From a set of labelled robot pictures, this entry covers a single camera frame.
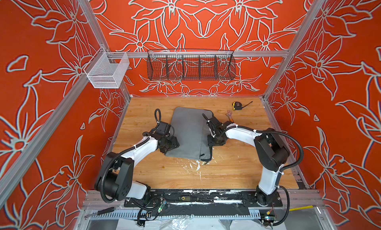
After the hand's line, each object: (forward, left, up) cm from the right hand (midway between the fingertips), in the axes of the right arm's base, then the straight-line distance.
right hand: (209, 142), depth 93 cm
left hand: (-4, +21, +3) cm, 21 cm away
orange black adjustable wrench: (+23, -16, +1) cm, 28 cm away
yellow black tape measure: (+30, -23, +2) cm, 38 cm away
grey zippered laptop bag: (+9, +12, 0) cm, 15 cm away
